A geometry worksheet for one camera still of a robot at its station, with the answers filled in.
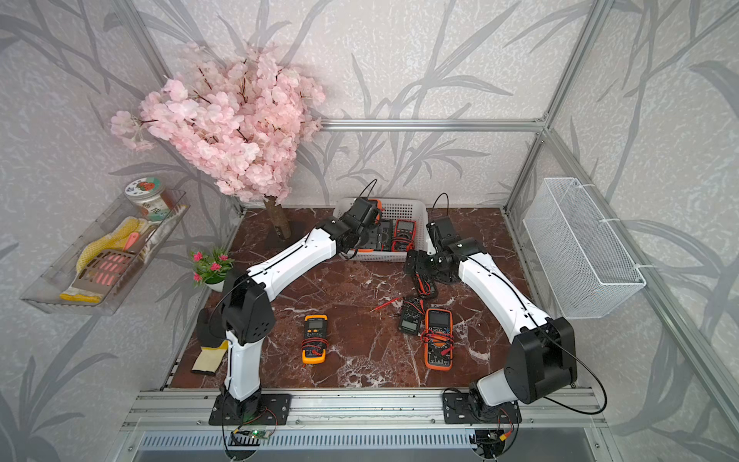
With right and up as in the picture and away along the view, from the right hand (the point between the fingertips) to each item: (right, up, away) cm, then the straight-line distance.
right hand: (416, 268), depth 84 cm
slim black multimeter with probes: (+4, -7, +10) cm, 13 cm away
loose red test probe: (-9, -13, +10) cm, 19 cm away
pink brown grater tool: (-69, +2, -23) cm, 73 cm away
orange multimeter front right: (+6, -20, -2) cm, 21 cm away
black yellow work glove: (-59, -22, -1) cm, 63 cm away
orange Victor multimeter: (-13, +7, -3) cm, 15 cm away
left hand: (-14, +10, +6) cm, 18 cm away
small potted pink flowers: (-62, -1, +3) cm, 62 cm away
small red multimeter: (-2, +9, +21) cm, 23 cm away
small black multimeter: (-1, -15, +3) cm, 16 cm away
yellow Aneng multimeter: (-30, -20, -2) cm, 36 cm away
